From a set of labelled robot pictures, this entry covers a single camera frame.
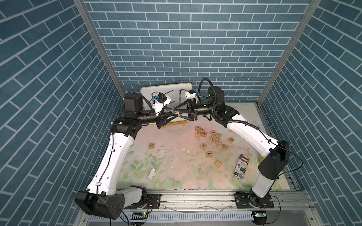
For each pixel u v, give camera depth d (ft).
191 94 2.18
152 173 2.64
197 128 3.34
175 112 2.07
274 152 1.48
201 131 3.30
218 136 3.23
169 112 2.06
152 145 3.05
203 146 3.04
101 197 1.18
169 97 3.07
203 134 3.24
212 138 3.15
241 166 2.72
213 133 3.25
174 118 2.07
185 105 2.02
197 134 3.24
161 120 1.85
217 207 2.42
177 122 3.32
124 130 1.52
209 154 2.91
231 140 3.14
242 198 2.45
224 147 3.05
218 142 3.09
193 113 2.00
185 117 2.15
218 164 2.78
